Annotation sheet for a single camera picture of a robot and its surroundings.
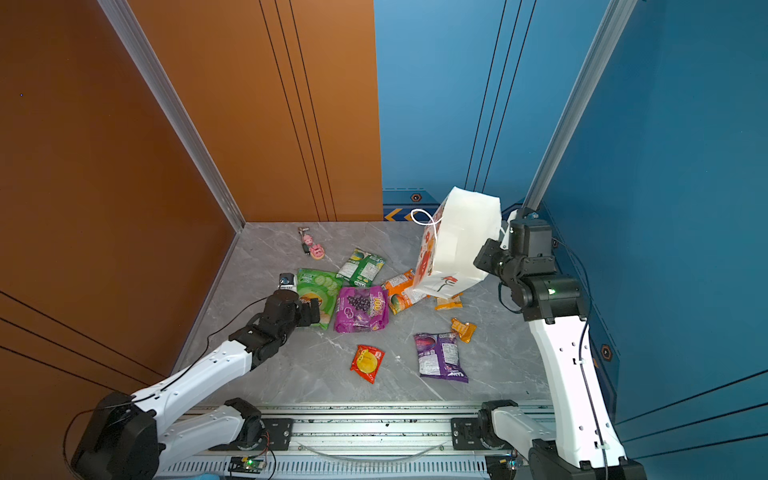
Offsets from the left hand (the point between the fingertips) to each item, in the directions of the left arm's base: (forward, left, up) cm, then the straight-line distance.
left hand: (304, 298), depth 86 cm
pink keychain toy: (+25, +2, -8) cm, 26 cm away
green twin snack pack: (+16, -15, -7) cm, 23 cm away
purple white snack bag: (-14, -39, -6) cm, 42 cm away
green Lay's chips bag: (+11, -1, -10) cm, 15 cm away
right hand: (0, -46, +24) cm, 52 cm away
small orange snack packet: (+4, -44, -8) cm, 45 cm away
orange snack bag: (+7, -28, -7) cm, 30 cm away
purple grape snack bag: (0, -16, -6) cm, 17 cm away
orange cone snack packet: (-5, -48, -9) cm, 49 cm away
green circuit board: (-39, +6, -12) cm, 41 cm away
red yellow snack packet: (-15, -19, -9) cm, 26 cm away
